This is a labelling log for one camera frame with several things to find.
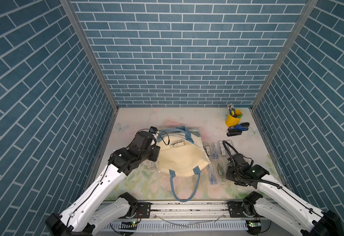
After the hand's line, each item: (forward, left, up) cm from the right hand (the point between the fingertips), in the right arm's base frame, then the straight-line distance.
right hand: (229, 175), depth 83 cm
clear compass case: (+1, +9, -2) cm, 9 cm away
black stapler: (+31, -8, -1) cm, 32 cm away
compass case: (+18, +30, +1) cm, 35 cm away
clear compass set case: (+18, +11, -1) cm, 21 cm away
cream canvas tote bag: (+11, +27, 0) cm, 30 cm away
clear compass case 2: (+2, +3, -2) cm, 4 cm away
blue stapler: (+37, -16, -1) cm, 40 cm away
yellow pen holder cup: (+36, -6, +5) cm, 37 cm away
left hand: (+4, +38, +18) cm, 43 cm away
